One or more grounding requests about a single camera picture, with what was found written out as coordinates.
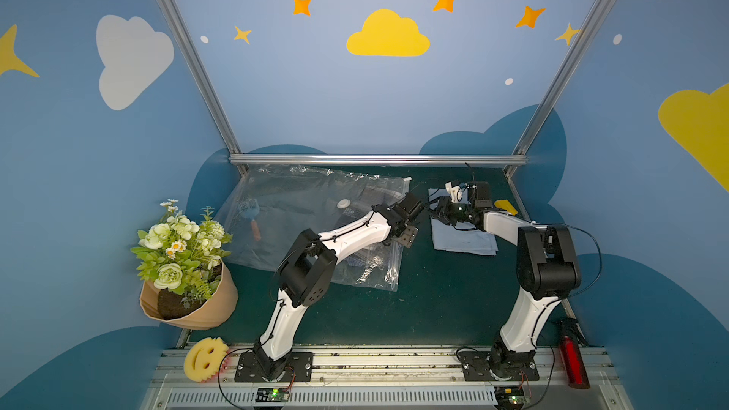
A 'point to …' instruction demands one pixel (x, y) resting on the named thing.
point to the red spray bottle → (570, 345)
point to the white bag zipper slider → (408, 178)
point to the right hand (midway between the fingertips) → (430, 206)
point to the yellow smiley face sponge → (204, 358)
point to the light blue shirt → (459, 236)
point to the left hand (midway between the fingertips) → (404, 229)
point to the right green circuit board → (511, 397)
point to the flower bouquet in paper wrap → (186, 283)
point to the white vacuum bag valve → (344, 203)
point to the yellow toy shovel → (506, 205)
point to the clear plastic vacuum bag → (270, 204)
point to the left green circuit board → (272, 395)
